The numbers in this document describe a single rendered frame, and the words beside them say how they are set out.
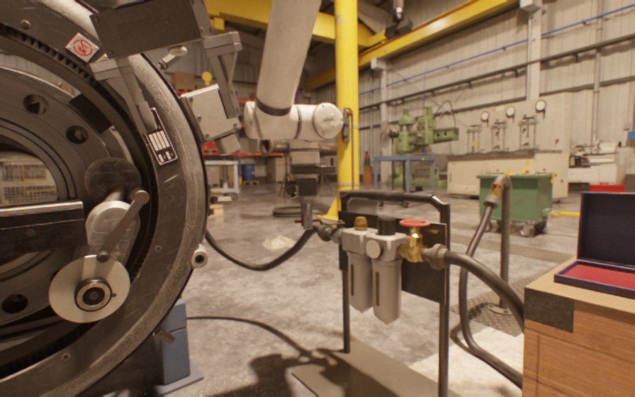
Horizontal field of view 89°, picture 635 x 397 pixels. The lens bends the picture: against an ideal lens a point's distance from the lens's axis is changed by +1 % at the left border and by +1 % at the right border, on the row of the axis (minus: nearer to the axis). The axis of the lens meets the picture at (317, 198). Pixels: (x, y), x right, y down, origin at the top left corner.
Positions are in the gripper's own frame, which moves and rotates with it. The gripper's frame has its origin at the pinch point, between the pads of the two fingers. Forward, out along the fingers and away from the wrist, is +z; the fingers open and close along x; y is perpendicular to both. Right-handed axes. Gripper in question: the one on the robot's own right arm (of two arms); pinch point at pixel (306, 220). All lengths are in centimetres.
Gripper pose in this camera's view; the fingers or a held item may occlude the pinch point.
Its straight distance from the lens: 99.5
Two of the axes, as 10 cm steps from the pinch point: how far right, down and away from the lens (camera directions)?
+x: 1.7, 0.8, -9.8
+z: 0.2, 10.0, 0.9
